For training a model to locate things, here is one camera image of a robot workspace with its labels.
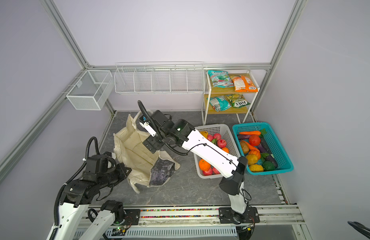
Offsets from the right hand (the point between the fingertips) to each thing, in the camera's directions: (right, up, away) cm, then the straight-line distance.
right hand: (154, 138), depth 70 cm
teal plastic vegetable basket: (+71, -16, +15) cm, 74 cm away
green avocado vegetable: (+62, -17, +15) cm, 66 cm away
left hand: (-11, -16, +1) cm, 20 cm away
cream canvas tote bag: (-8, -19, +16) cm, 26 cm away
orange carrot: (+60, +1, +32) cm, 68 cm away
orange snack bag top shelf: (+48, +30, +15) cm, 58 cm away
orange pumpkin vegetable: (+57, -10, +20) cm, 61 cm away
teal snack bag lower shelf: (+37, +21, +30) cm, 52 cm away
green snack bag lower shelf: (+50, +23, +32) cm, 63 cm away
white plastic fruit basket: (+41, +1, +29) cm, 50 cm away
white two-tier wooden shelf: (+39, +25, +16) cm, 50 cm away
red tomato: (+58, -3, +25) cm, 64 cm away
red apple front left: (+27, -21, +14) cm, 37 cm away
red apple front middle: (+31, -20, +14) cm, 40 cm away
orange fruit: (+24, -16, +11) cm, 31 cm away
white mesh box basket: (-48, +29, +27) cm, 63 cm away
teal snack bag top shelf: (+35, +34, +19) cm, 53 cm away
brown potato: (+52, -8, +24) cm, 58 cm away
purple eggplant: (+65, -13, +21) cm, 70 cm away
